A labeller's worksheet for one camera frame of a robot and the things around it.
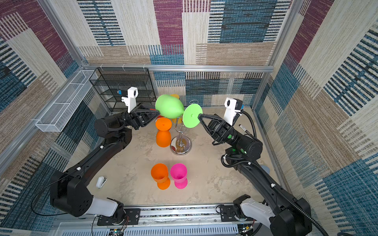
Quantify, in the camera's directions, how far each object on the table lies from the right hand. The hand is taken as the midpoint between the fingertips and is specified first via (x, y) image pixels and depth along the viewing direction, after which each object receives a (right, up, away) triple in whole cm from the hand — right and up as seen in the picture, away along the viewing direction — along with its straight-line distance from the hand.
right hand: (198, 119), depth 47 cm
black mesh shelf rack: (-58, +26, +58) cm, 86 cm away
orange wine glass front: (-15, -2, +21) cm, 26 cm away
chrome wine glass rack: (-9, -16, +50) cm, 53 cm away
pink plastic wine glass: (-9, -27, +30) cm, 42 cm away
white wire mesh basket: (-66, +2, +24) cm, 70 cm away
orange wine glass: (-18, -27, +29) cm, 44 cm away
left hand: (-13, +1, +5) cm, 14 cm away
